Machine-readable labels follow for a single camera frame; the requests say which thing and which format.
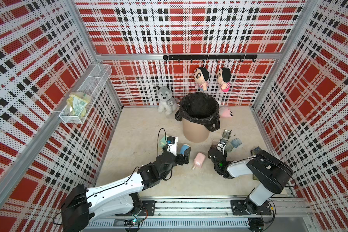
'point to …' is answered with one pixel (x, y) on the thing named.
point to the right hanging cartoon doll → (224, 77)
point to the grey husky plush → (166, 103)
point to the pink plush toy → (225, 112)
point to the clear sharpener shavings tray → (229, 147)
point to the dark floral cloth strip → (256, 151)
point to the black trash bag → (200, 108)
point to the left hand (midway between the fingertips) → (184, 146)
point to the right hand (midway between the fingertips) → (216, 146)
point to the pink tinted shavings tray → (214, 143)
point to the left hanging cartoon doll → (201, 76)
